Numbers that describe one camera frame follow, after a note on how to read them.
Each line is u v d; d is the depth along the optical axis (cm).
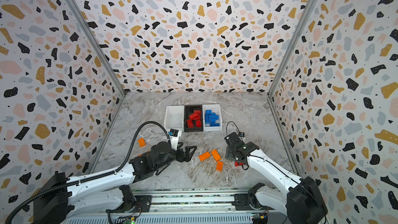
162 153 57
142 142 92
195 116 103
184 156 69
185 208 73
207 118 103
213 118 103
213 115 104
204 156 90
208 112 107
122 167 52
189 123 103
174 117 106
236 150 62
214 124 101
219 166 85
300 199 40
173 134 67
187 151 69
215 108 109
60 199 39
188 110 113
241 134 77
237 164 85
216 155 89
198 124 98
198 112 106
